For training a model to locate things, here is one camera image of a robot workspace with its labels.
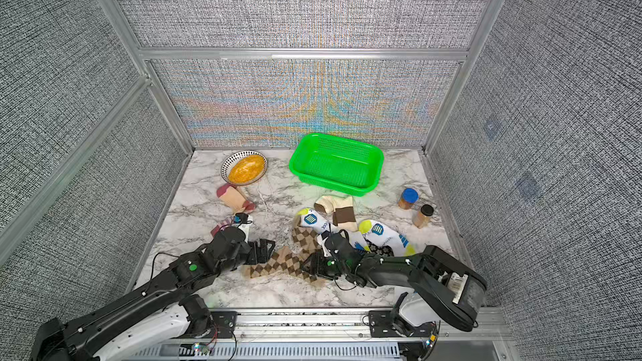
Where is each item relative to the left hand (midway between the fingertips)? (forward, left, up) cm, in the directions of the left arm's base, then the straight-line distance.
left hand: (269, 243), depth 78 cm
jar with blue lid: (+18, -50, -5) cm, 54 cm away
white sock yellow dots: (+13, -13, -10) cm, 21 cm away
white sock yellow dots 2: (+5, -39, -10) cm, 41 cm away
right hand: (-5, -10, -7) cm, 13 cm away
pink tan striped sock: (+24, +18, -11) cm, 32 cm away
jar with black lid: (+9, -52, -4) cm, 53 cm away
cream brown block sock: (+17, -25, -11) cm, 32 cm away
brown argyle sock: (-2, -4, -11) cm, 12 cm away
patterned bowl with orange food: (+36, +15, -5) cm, 39 cm away
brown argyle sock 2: (+4, -11, -7) cm, 13 cm away
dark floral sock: (+1, -38, -11) cm, 40 cm away
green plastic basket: (+40, -29, -12) cm, 51 cm away
